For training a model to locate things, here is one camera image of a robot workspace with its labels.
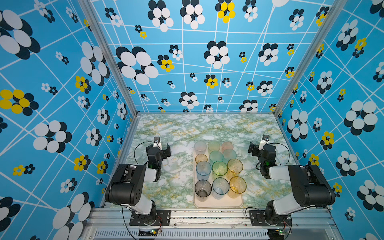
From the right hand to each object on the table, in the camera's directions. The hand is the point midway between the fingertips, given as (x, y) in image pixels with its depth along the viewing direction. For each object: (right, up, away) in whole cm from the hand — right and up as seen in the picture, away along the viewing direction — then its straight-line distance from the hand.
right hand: (260, 143), depth 93 cm
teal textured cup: (-29, -8, -1) cm, 30 cm away
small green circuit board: (-62, -40, -23) cm, 78 cm away
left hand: (-64, -1, 0) cm, 64 cm away
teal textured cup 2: (-20, -8, +2) cm, 21 cm away
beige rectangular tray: (-24, -30, -14) cm, 41 cm away
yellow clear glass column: (-21, -19, -21) cm, 35 cm away
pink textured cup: (-21, -2, +2) cm, 21 cm away
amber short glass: (-38, -9, -3) cm, 39 cm away
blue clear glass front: (-37, -14, -9) cm, 40 cm away
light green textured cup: (-30, -2, -2) cm, 30 cm away
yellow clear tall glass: (-18, -12, -9) cm, 24 cm away
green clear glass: (-27, -14, -9) cm, 32 cm away
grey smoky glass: (-37, -24, -13) cm, 46 cm away
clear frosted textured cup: (-38, -3, +2) cm, 38 cm away
